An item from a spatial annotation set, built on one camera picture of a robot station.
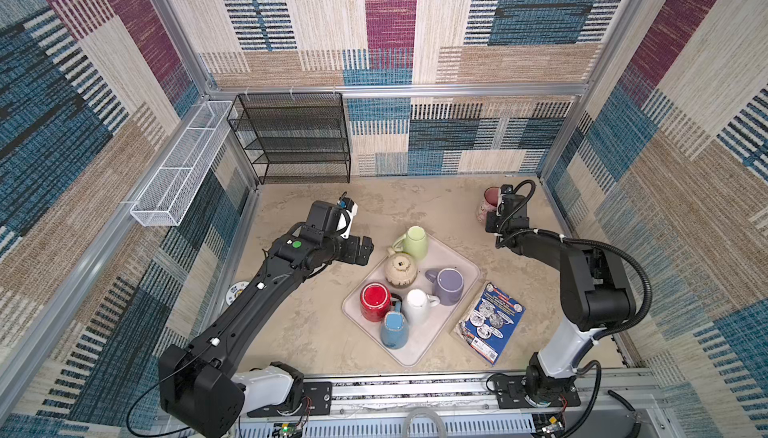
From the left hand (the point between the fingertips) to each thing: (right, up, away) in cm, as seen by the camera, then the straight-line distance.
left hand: (358, 239), depth 78 cm
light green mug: (+15, -3, +13) cm, 20 cm away
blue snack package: (+35, -23, +5) cm, 43 cm away
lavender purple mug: (+25, -14, +9) cm, 30 cm away
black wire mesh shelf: (-27, +33, +32) cm, 53 cm away
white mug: (+15, -17, 0) cm, 23 cm away
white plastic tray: (+17, -27, +5) cm, 33 cm away
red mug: (+4, -17, +3) cm, 18 cm away
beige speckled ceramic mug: (+11, -10, +8) cm, 17 cm away
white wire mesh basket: (-44, +10, -8) cm, 46 cm away
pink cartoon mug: (+41, +10, +20) cm, 46 cm away
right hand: (+43, +5, +21) cm, 48 cm away
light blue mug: (+9, -22, -4) cm, 24 cm away
